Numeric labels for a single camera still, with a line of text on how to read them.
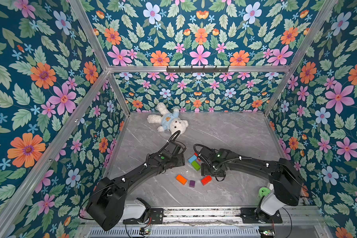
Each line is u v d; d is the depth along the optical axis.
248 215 0.74
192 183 0.83
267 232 0.70
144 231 0.72
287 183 0.44
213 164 0.59
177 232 0.77
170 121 1.03
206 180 0.84
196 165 0.89
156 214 0.74
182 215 0.75
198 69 0.93
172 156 0.66
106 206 0.41
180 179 0.85
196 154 0.66
